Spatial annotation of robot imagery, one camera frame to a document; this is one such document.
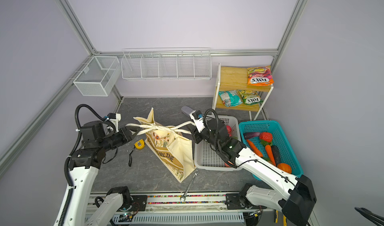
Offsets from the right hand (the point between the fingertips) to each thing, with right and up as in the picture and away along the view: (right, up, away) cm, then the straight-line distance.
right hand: (190, 125), depth 71 cm
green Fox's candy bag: (+37, +15, +23) cm, 46 cm away
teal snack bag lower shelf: (+25, +15, +22) cm, 37 cm away
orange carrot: (+46, -18, +16) cm, 52 cm away
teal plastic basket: (+54, -18, +11) cm, 58 cm away
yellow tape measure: (-33, -14, +20) cm, 41 cm away
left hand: (-24, -3, -2) cm, 24 cm away
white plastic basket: (+9, -22, +17) cm, 29 cm away
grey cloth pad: (-4, +7, +38) cm, 39 cm away
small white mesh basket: (-60, +27, +22) cm, 69 cm away
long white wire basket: (-15, +39, +28) cm, 50 cm away
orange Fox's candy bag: (+38, +26, +9) cm, 47 cm away
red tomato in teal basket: (+46, -9, +20) cm, 51 cm away
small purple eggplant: (+36, -9, +23) cm, 44 cm away
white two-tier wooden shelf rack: (+26, +26, +14) cm, 39 cm away
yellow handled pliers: (+44, -44, -2) cm, 62 cm away
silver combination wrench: (-4, -38, +5) cm, 38 cm away
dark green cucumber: (+50, -19, +15) cm, 56 cm away
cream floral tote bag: (-7, -12, -5) cm, 15 cm away
